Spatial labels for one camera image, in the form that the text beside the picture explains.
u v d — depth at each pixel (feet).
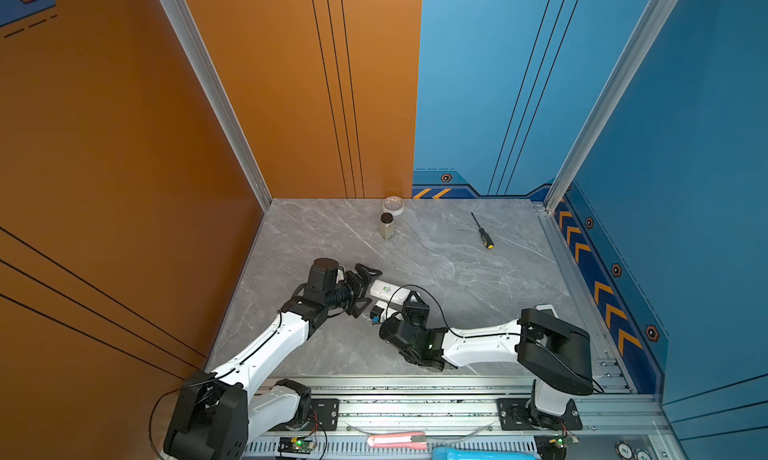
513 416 2.38
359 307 2.59
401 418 2.47
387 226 3.38
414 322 2.38
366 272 2.45
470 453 2.28
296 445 2.32
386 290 2.72
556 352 1.55
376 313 2.44
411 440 2.28
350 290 2.38
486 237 3.56
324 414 2.41
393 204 3.94
